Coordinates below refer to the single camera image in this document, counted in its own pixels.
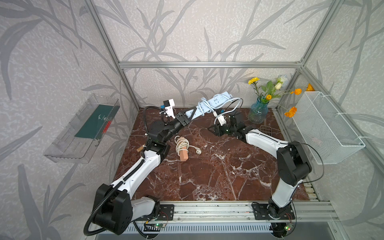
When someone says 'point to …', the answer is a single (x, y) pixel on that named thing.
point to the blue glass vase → (258, 112)
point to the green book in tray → (98, 122)
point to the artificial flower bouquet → (271, 91)
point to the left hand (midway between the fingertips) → (196, 111)
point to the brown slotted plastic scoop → (267, 130)
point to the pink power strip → (183, 154)
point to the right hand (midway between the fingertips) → (209, 126)
